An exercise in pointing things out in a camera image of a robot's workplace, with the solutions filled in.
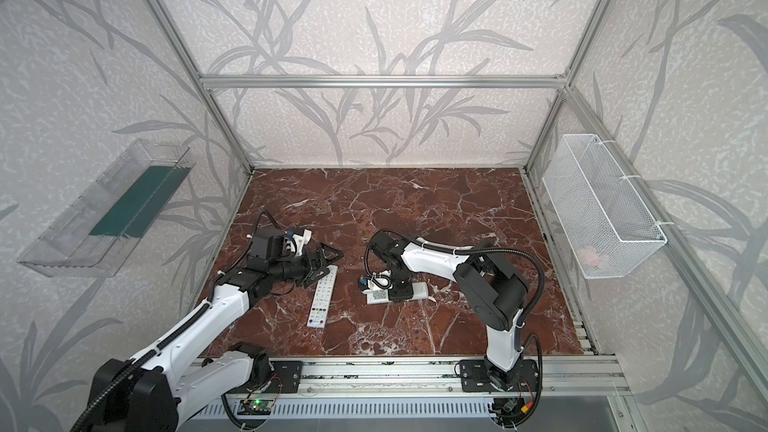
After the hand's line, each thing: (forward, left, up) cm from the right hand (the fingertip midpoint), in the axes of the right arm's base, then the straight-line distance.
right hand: (397, 277), depth 91 cm
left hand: (0, +15, +15) cm, 22 cm away
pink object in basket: (-3, -48, +20) cm, 52 cm away
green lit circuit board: (-32, +34, -1) cm, 47 cm away
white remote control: (-5, -6, +2) cm, 8 cm away
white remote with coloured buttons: (-7, +21, +2) cm, 23 cm away
